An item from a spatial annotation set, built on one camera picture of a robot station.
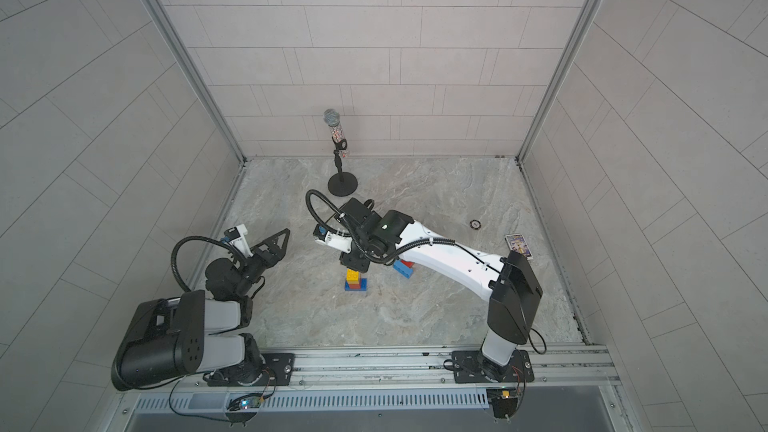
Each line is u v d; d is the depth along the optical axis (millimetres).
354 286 818
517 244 913
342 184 1080
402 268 866
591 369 722
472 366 720
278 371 708
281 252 744
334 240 651
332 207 551
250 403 643
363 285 826
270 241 815
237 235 736
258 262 739
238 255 680
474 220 991
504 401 682
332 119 852
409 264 869
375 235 520
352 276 771
